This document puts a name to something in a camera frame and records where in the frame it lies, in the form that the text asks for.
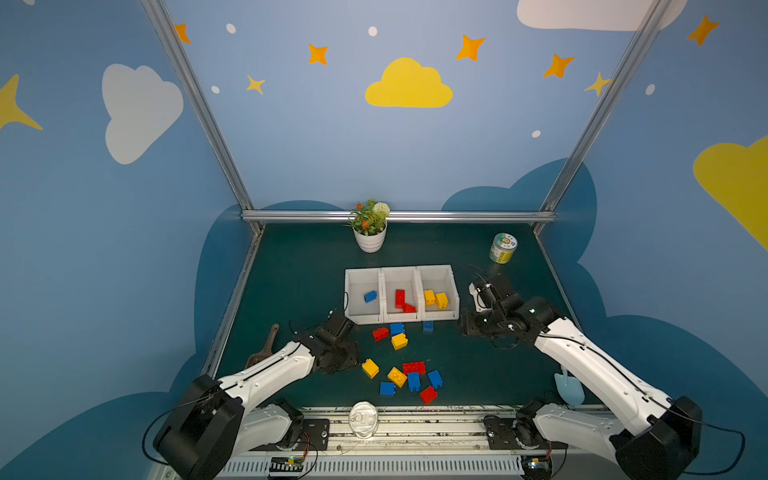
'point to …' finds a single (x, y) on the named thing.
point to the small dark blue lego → (428, 326)
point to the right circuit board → (537, 467)
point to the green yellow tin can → (502, 248)
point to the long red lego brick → (400, 299)
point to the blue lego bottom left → (387, 388)
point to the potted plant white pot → (369, 225)
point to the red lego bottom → (428, 395)
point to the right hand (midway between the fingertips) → (467, 320)
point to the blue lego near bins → (397, 329)
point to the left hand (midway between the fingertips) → (354, 357)
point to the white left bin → (363, 295)
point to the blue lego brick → (370, 296)
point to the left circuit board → (286, 464)
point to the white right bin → (439, 278)
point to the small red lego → (407, 308)
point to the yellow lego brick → (429, 296)
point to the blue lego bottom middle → (414, 381)
